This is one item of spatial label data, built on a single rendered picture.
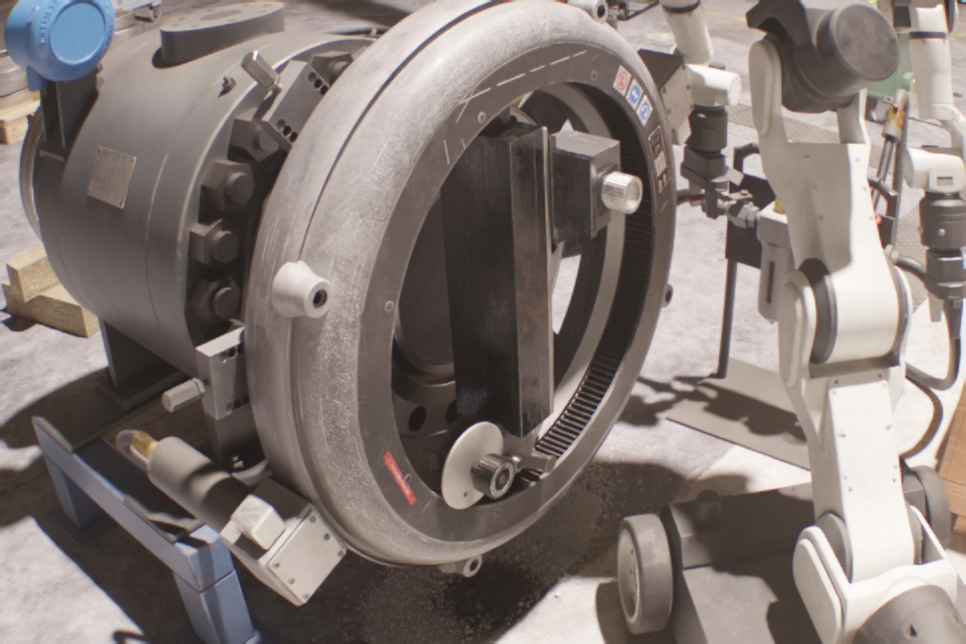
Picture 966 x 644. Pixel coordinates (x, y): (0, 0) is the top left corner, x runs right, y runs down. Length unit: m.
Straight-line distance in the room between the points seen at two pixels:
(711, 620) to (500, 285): 0.57
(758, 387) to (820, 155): 0.94
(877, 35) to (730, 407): 1.11
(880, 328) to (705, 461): 0.75
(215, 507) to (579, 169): 0.57
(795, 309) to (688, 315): 1.21
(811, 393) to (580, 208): 0.42
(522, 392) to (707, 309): 1.35
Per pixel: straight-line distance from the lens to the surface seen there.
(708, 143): 1.80
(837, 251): 1.30
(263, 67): 0.97
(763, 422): 2.07
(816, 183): 1.33
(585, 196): 1.10
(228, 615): 1.53
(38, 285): 2.71
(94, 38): 1.52
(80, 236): 1.53
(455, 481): 1.17
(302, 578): 1.09
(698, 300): 2.54
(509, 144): 1.05
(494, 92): 1.04
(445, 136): 0.99
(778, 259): 1.92
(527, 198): 1.09
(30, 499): 2.06
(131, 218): 1.36
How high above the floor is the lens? 1.16
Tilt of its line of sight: 28 degrees down
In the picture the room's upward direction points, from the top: 1 degrees counter-clockwise
